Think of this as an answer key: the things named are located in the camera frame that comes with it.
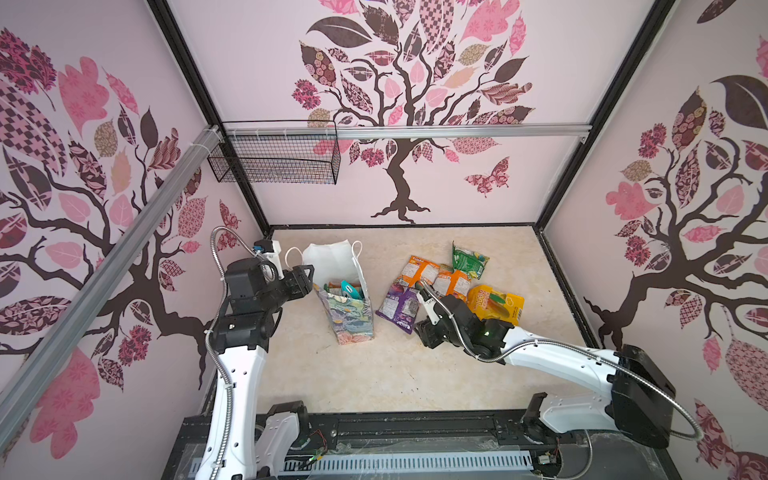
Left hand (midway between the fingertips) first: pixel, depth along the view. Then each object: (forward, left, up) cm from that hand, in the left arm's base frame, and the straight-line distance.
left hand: (306, 274), depth 72 cm
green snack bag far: (+22, -49, -22) cm, 58 cm away
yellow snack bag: (+4, -53, -22) cm, 57 cm away
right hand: (-4, -29, -15) cm, 33 cm away
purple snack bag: (+5, -24, -24) cm, 35 cm away
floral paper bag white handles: (-6, -11, -12) cm, 17 cm away
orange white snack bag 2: (+19, -31, -25) cm, 44 cm away
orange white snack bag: (+12, -42, -23) cm, 49 cm away
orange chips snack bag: (+9, -3, -21) cm, 23 cm away
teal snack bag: (+1, -10, -9) cm, 14 cm away
